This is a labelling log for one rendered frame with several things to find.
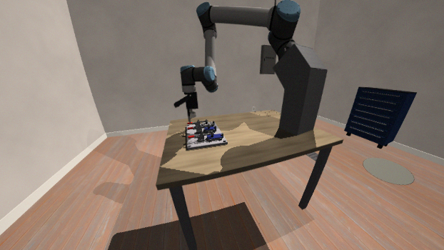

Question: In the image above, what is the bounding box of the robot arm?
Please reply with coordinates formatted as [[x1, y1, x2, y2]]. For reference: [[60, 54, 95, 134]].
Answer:
[[181, 0, 301, 93]]

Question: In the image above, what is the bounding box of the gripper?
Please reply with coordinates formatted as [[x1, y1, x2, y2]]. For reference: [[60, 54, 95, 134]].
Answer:
[[184, 92, 198, 123]]

